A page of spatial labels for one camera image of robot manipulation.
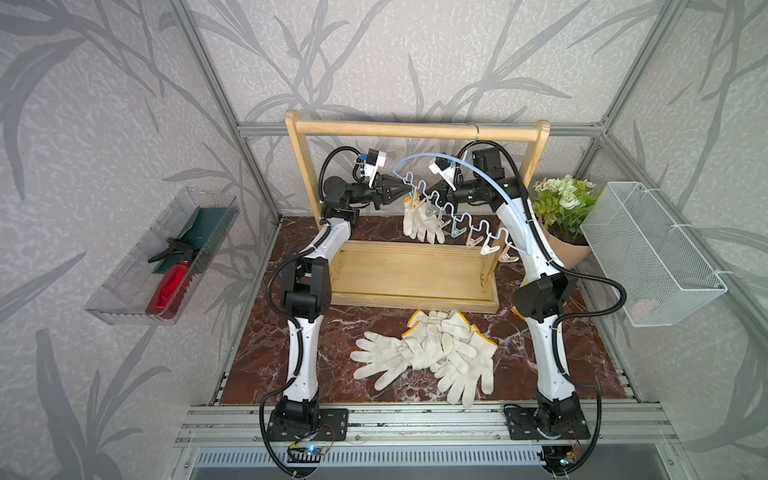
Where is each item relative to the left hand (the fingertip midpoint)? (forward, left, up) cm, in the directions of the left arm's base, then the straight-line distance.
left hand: (406, 194), depth 79 cm
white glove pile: (-28, -8, -30) cm, 41 cm away
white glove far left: (-31, +6, -33) cm, 46 cm away
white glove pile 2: (-39, -17, -33) cm, 54 cm away
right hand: (+2, -5, -2) cm, 5 cm away
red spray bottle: (-31, +47, +1) cm, 56 cm away
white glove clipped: (0, -5, -11) cm, 12 cm away
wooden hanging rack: (-4, -12, -34) cm, 37 cm away
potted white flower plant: (+1, -44, -5) cm, 45 cm away
